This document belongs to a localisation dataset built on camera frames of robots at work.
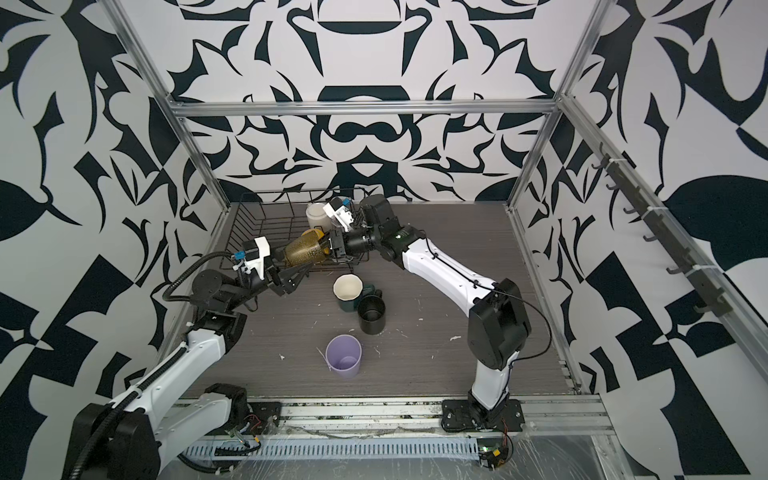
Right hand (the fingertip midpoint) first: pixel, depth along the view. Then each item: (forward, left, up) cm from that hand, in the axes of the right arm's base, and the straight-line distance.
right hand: (312, 251), depth 71 cm
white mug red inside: (+28, +6, -18) cm, 34 cm away
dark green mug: (+3, -6, -23) cm, 24 cm away
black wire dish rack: (+31, +15, -28) cm, 44 cm away
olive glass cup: (-3, 0, +4) cm, 5 cm away
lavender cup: (-15, -5, -26) cm, 30 cm away
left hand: (0, +2, +2) cm, 3 cm away
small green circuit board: (-37, -41, -31) cm, 63 cm away
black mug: (-3, -13, -27) cm, 30 cm away
